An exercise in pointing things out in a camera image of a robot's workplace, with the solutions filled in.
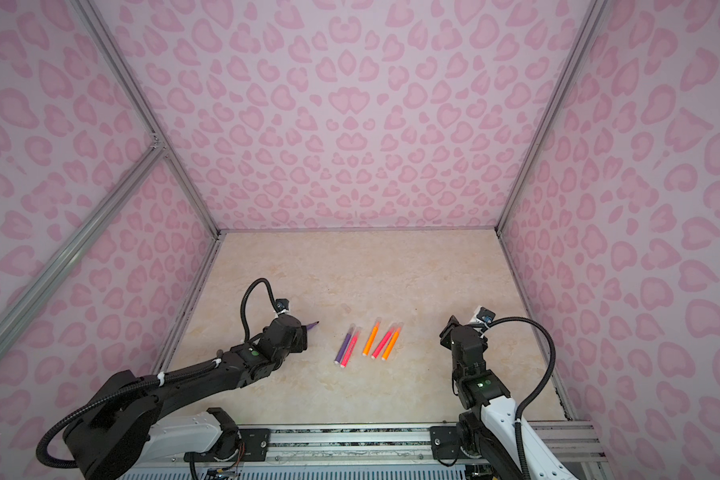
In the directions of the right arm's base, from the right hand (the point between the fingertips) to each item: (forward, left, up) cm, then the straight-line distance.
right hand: (458, 319), depth 83 cm
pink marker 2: (-2, +21, -10) cm, 23 cm away
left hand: (0, +46, -5) cm, 46 cm away
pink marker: (-4, +30, -11) cm, 33 cm away
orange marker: (-1, +24, -10) cm, 26 cm away
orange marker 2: (-3, +18, -11) cm, 21 cm away
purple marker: (-3, +33, -11) cm, 35 cm away
